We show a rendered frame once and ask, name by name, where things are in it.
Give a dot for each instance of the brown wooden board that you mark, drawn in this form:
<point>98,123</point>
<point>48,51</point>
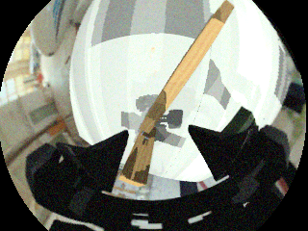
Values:
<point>187,66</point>

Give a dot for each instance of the wooden post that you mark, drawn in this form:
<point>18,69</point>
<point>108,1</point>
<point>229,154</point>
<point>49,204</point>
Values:
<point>138,163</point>

